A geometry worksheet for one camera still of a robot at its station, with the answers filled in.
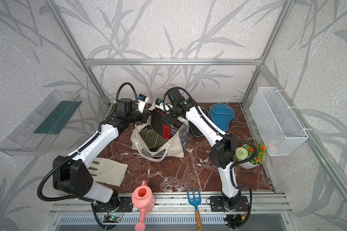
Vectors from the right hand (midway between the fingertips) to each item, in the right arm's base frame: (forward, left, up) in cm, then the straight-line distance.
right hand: (167, 114), depth 85 cm
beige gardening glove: (-27, +36, -21) cm, 50 cm away
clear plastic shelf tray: (-20, +57, +11) cm, 62 cm away
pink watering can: (-43, +9, -10) cm, 45 cm away
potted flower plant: (-21, -44, -7) cm, 49 cm away
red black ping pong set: (-5, +5, -5) cm, 9 cm away
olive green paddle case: (-10, +10, -14) cm, 19 cm away
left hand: (0, +9, +3) cm, 9 cm away
